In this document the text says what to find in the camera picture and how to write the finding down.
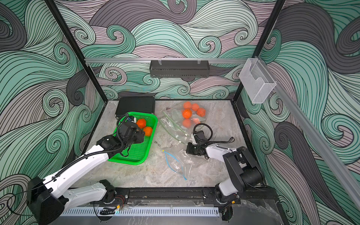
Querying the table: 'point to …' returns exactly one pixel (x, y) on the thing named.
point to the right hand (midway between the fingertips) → (186, 150)
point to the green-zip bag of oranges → (178, 120)
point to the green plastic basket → (138, 153)
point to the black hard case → (138, 104)
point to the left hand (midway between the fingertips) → (138, 131)
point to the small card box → (168, 108)
